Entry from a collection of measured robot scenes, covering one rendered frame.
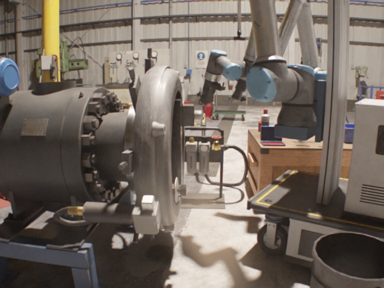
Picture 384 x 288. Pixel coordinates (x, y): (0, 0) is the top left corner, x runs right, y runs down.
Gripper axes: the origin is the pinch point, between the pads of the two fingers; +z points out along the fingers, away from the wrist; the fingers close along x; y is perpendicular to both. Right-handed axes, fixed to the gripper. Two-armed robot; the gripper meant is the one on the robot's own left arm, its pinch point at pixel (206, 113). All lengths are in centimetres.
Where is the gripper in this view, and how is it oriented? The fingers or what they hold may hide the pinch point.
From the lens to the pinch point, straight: 176.5
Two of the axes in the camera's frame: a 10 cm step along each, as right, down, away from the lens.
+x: -7.1, 2.6, -6.6
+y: -6.8, -5.2, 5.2
